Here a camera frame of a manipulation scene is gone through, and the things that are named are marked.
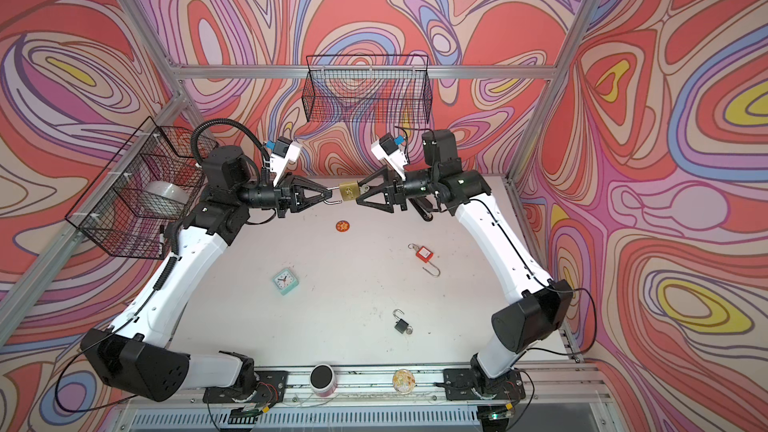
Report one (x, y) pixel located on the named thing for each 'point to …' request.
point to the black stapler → (426, 210)
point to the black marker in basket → (162, 239)
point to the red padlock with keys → (426, 255)
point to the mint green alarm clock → (285, 281)
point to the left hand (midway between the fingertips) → (328, 198)
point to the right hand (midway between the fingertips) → (363, 200)
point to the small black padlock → (401, 325)
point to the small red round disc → (342, 226)
